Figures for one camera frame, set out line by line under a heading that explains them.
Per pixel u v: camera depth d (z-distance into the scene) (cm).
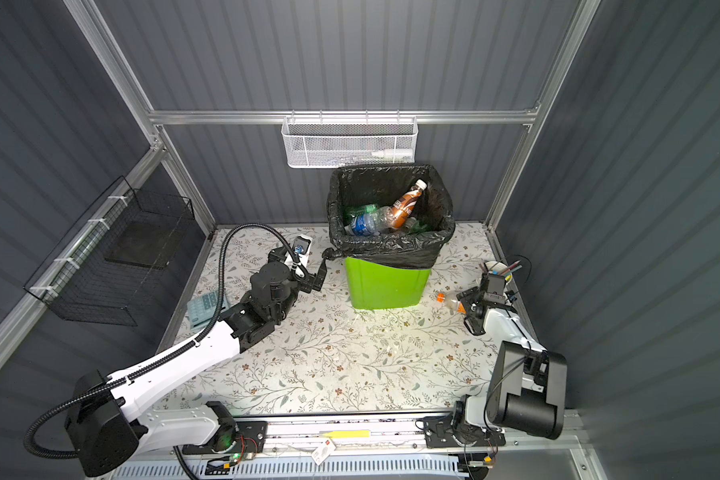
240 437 72
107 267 74
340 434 74
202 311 94
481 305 67
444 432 74
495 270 95
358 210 89
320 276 69
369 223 86
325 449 71
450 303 97
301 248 62
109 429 38
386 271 78
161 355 46
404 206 85
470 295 85
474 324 80
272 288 54
